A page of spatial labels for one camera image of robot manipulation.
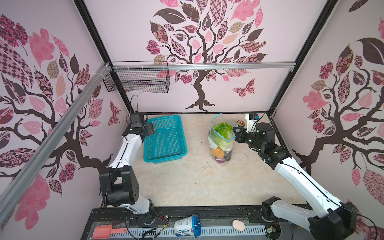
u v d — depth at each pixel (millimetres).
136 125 657
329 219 370
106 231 680
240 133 645
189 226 641
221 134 795
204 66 942
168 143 1033
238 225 698
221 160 880
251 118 644
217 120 814
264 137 541
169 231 698
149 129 794
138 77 949
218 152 854
